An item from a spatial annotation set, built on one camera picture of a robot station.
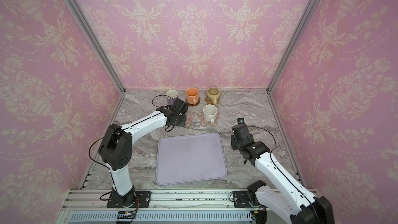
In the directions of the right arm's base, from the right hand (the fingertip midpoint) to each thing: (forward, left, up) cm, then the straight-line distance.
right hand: (240, 136), depth 82 cm
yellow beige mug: (+37, +11, -5) cm, 39 cm away
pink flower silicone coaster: (+17, +18, -12) cm, 27 cm away
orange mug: (+34, +26, -2) cm, 43 cm away
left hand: (+14, +33, -3) cm, 36 cm away
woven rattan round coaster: (+34, +15, -9) cm, 39 cm away
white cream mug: (+24, +15, -8) cm, 29 cm away
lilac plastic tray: (-5, +28, -14) cm, 32 cm away
